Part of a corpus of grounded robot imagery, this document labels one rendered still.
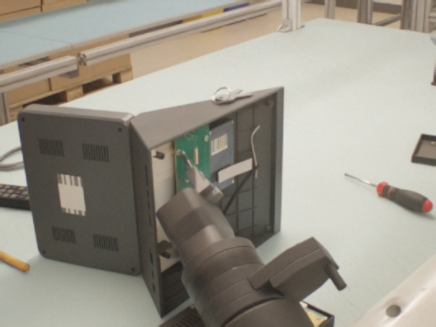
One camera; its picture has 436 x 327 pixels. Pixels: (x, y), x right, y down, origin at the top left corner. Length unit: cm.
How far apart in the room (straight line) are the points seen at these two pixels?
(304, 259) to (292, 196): 44
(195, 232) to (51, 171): 25
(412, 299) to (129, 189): 41
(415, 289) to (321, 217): 52
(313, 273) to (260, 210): 31
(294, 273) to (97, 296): 31
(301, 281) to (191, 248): 10
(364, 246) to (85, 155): 38
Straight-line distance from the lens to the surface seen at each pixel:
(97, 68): 473
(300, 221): 90
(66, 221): 80
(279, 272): 54
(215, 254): 56
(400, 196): 96
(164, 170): 67
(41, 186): 79
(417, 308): 39
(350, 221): 91
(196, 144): 69
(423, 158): 111
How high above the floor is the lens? 145
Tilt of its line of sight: 24 degrees down
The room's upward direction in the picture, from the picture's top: 2 degrees counter-clockwise
